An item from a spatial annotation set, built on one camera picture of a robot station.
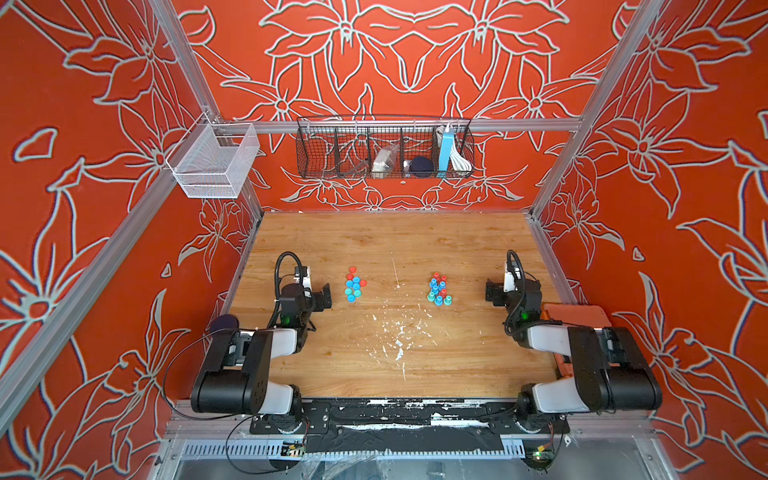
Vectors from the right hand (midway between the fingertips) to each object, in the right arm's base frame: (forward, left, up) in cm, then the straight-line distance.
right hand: (499, 276), depth 92 cm
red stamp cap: (+7, +48, -7) cm, 49 cm away
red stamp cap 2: (+2, +44, -7) cm, 44 cm away
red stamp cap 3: (+3, +49, -6) cm, 49 cm away
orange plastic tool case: (-12, -20, -3) cm, 24 cm away
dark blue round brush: (-15, +86, -7) cm, 87 cm away
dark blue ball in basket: (+28, +25, +21) cm, 43 cm away
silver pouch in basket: (+26, +37, +25) cm, 51 cm away
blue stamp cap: (0, +48, -6) cm, 49 cm away
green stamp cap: (-2, +48, -6) cm, 49 cm away
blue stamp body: (+1, +20, -5) cm, 21 cm away
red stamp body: (+3, +19, -4) cm, 20 cm away
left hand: (-3, +59, -1) cm, 59 cm away
